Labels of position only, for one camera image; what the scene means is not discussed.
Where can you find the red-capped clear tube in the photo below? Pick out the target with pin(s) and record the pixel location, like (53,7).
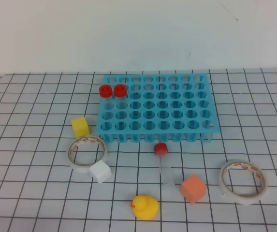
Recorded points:
(165,167)

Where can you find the orange foam cube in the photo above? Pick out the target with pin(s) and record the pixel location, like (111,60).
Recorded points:
(193,189)

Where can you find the right white tape roll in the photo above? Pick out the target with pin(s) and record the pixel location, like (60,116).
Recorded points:
(239,198)

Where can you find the yellow rubber duck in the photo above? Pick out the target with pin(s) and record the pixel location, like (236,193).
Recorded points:
(144,207)

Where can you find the white tape roll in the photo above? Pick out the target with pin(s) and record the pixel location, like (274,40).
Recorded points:
(239,198)
(91,139)

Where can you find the left red-capped tube in rack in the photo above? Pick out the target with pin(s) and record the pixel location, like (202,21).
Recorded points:
(106,94)

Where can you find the left white tape roll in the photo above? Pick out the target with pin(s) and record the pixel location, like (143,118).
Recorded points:
(91,139)

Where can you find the right red-capped tube in rack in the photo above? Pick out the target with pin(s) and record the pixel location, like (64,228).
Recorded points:
(120,92)

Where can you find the red-capped tube in rack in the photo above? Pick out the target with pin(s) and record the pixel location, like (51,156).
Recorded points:
(120,92)
(106,94)

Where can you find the white grid-patterned cloth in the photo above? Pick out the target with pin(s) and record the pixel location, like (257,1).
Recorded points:
(39,192)

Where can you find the blue test tube rack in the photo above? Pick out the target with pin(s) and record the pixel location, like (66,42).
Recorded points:
(160,107)

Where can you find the yellow foam cube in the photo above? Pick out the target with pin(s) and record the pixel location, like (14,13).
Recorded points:
(80,127)

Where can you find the white foam cube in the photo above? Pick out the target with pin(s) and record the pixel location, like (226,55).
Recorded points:
(100,171)

